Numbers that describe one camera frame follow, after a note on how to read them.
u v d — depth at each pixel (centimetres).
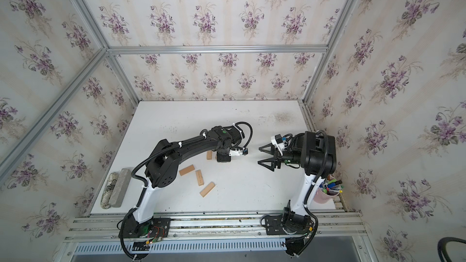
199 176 86
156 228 73
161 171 53
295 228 68
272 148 86
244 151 82
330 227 75
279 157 76
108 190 77
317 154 55
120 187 78
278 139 76
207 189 84
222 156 81
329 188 74
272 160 75
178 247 76
